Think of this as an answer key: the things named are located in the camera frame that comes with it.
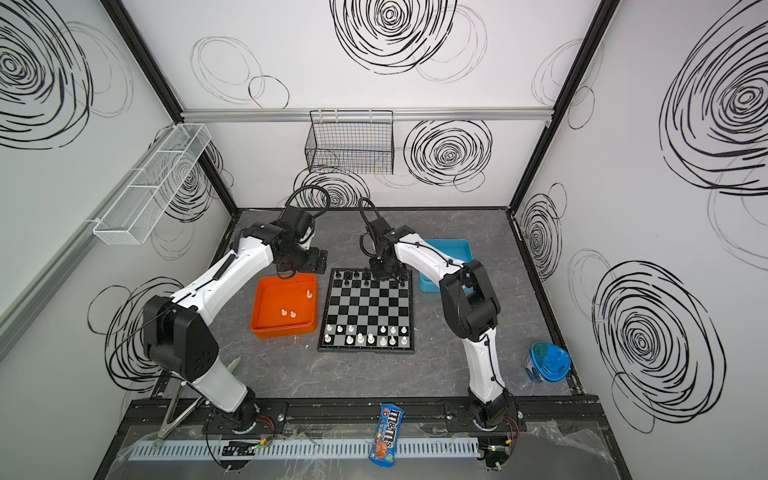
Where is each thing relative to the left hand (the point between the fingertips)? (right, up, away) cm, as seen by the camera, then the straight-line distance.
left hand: (315, 264), depth 86 cm
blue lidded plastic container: (+62, -23, -12) cm, 67 cm away
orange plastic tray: (-11, -14, +5) cm, 19 cm away
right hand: (+18, -4, +7) cm, 20 cm away
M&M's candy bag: (+22, -38, -15) cm, 46 cm away
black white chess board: (+14, -16, +5) cm, 22 cm away
